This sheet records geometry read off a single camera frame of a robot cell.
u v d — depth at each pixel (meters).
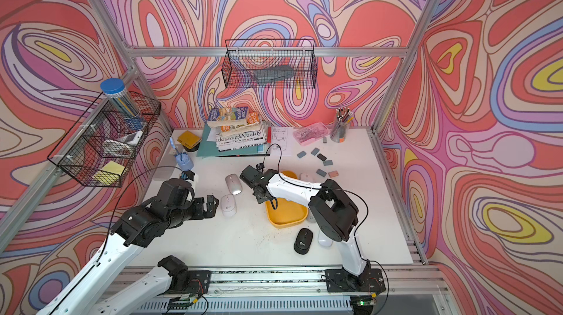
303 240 0.81
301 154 1.09
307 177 0.99
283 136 1.16
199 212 0.63
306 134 1.18
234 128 1.05
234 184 0.96
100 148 0.74
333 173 1.02
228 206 0.88
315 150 1.11
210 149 1.11
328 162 1.05
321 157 1.08
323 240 0.83
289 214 0.88
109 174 0.64
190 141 1.08
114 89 0.70
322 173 1.01
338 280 0.73
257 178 0.72
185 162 0.99
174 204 0.53
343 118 1.03
